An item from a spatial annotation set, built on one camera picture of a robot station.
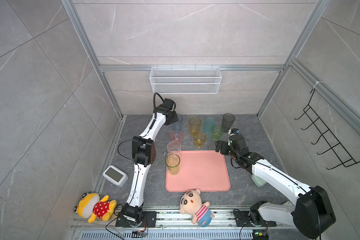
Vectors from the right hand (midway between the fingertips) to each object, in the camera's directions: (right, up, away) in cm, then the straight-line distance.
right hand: (222, 142), depth 86 cm
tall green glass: (-29, -11, -6) cm, 32 cm away
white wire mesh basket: (-21, +41, +13) cm, 48 cm away
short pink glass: (-28, +3, +17) cm, 33 cm away
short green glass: (+2, +5, +20) cm, 21 cm away
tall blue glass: (-27, +10, +17) cm, 33 cm away
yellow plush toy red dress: (-67, -30, -14) cm, 75 cm away
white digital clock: (-62, -19, -2) cm, 65 cm away
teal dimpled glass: (-4, +13, +21) cm, 25 cm away
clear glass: (-29, -4, +6) cm, 30 cm away
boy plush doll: (-19, -28, -16) cm, 37 cm away
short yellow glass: (-12, +1, +16) cm, 20 cm away
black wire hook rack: (+43, -4, -27) cm, 51 cm away
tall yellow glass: (-15, +10, +12) cm, 22 cm away
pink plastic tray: (-9, -18, +4) cm, 20 cm away
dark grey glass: (+8, +14, +15) cm, 22 cm away
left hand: (-29, +17, +16) cm, 37 cm away
